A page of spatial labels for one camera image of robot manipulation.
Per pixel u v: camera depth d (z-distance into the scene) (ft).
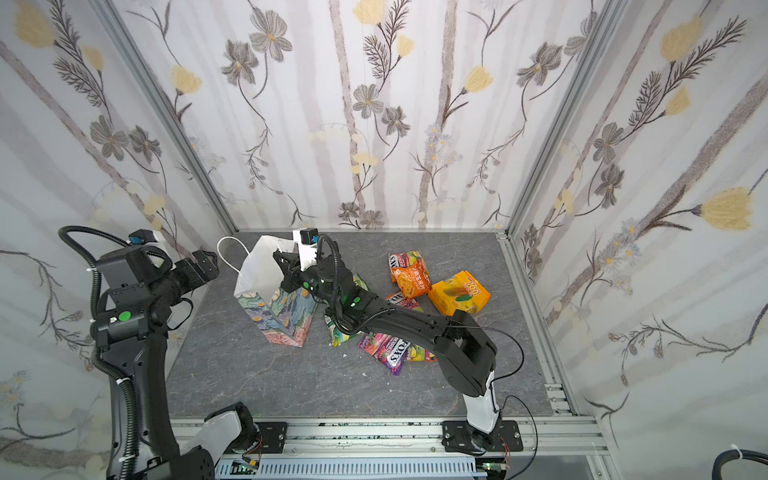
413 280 3.31
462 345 1.67
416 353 2.82
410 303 3.20
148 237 1.84
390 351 2.82
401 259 3.53
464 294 3.15
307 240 2.01
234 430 2.03
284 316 2.55
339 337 2.95
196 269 1.95
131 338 1.38
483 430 2.02
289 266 2.13
